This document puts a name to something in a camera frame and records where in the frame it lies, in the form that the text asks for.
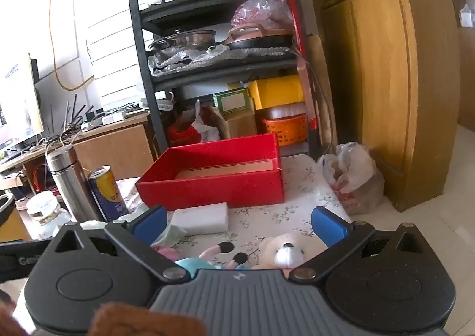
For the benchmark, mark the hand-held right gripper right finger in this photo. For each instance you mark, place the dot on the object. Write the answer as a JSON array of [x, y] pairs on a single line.
[[328, 225]]

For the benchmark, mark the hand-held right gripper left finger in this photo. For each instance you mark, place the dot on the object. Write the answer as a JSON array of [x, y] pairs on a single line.
[[150, 224]]

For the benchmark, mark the light green cloth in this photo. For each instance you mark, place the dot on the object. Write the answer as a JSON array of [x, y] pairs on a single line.
[[172, 235]]

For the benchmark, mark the pink fluffy sock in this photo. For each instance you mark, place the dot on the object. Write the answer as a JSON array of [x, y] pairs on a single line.
[[169, 254]]

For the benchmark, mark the white sponge block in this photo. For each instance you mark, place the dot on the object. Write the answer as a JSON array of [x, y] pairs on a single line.
[[200, 218]]

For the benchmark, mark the plush doll with black feet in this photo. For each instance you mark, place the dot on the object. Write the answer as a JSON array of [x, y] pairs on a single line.
[[193, 265]]

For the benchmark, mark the cream teddy bear plush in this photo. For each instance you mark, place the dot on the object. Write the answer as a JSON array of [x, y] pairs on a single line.
[[271, 250]]

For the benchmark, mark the red cardboard box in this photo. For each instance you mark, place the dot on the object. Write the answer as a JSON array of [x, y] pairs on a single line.
[[207, 191]]

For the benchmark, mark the brown plush toy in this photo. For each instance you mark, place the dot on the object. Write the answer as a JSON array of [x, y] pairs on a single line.
[[144, 321]]

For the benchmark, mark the yellow and blue drink can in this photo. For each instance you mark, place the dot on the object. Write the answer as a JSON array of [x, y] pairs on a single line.
[[107, 193]]

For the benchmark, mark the black rimmed container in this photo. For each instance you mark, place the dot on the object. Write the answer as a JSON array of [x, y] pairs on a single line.
[[5, 208]]

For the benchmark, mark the translucent plastic bag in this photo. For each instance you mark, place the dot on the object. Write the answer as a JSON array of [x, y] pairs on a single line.
[[356, 176]]

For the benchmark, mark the glass jar with white lid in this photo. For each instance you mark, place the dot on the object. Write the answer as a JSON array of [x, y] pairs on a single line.
[[44, 209]]

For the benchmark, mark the floral tablecloth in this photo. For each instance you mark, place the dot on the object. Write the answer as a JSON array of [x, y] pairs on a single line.
[[267, 217]]

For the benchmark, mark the red plastic bag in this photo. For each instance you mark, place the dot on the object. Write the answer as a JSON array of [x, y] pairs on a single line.
[[39, 180]]

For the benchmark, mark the stainless steel thermos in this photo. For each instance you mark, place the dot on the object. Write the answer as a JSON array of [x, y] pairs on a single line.
[[66, 180]]

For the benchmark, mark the red and white bag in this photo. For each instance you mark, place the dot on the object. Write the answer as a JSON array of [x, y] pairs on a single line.
[[185, 133]]

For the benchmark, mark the orange plastic basket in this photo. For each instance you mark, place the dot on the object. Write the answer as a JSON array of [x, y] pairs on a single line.
[[285, 131]]

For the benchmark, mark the white power adapter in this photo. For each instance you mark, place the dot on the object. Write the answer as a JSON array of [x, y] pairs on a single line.
[[111, 119]]

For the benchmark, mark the clear plastic container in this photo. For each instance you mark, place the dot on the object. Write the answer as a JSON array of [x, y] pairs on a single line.
[[285, 112]]

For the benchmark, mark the white wrapped bundle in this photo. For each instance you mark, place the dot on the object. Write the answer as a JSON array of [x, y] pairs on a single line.
[[157, 102]]

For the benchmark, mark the brown cardboard box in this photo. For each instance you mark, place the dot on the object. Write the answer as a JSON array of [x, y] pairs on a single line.
[[239, 126]]

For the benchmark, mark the black router with antennas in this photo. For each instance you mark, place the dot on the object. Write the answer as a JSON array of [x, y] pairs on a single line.
[[67, 117]]

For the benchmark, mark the yellow box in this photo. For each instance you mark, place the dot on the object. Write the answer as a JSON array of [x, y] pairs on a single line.
[[278, 92]]

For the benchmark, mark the tan wooden board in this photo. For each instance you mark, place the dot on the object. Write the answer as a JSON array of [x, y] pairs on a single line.
[[319, 79]]

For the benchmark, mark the green box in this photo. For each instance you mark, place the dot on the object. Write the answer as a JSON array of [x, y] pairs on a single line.
[[233, 101]]

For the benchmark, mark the wooden cabinet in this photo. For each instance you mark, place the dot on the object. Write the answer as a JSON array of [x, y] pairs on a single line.
[[378, 79]]

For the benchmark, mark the flat screen television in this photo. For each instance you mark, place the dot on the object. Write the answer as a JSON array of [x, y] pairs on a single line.
[[15, 105]]

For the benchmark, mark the black shelf rack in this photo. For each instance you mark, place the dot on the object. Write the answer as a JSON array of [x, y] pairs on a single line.
[[146, 61]]

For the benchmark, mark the bubble wrap sheet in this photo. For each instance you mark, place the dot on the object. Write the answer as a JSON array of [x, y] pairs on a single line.
[[174, 59]]

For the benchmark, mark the small steel pot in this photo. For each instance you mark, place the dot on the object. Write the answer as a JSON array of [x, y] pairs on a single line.
[[161, 44]]

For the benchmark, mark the black frying pan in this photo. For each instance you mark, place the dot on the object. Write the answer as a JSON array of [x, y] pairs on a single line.
[[259, 42]]

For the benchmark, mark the wooden cupboard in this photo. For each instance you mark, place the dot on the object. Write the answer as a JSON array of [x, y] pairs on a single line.
[[467, 79]]

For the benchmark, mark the pink pan lid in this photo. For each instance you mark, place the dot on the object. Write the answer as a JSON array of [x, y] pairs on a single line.
[[256, 29]]

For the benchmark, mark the pink patterned plastic bag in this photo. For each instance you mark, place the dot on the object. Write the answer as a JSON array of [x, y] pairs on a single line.
[[259, 11]]

